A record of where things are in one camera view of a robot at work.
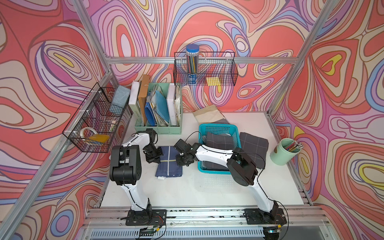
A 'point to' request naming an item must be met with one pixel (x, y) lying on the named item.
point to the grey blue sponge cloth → (120, 99)
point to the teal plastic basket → (233, 129)
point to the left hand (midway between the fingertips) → (161, 160)
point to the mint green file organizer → (172, 91)
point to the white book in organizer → (133, 98)
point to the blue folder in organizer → (162, 108)
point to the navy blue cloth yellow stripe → (168, 167)
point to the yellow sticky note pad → (213, 81)
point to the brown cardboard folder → (143, 94)
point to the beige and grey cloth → (210, 115)
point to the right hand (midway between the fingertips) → (180, 165)
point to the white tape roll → (87, 128)
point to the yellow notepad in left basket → (99, 138)
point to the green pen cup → (284, 151)
